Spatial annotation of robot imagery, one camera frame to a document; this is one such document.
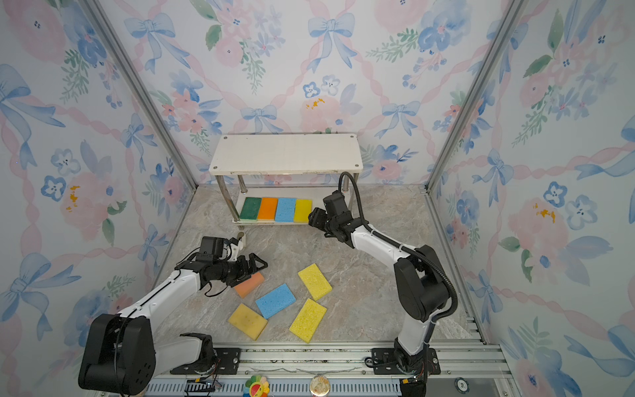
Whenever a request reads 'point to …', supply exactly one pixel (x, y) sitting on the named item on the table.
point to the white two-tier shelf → (280, 155)
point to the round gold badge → (319, 385)
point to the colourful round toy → (256, 386)
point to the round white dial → (461, 385)
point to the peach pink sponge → (246, 287)
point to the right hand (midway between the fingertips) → (312, 216)
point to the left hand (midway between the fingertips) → (259, 267)
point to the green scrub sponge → (251, 208)
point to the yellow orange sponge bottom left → (248, 321)
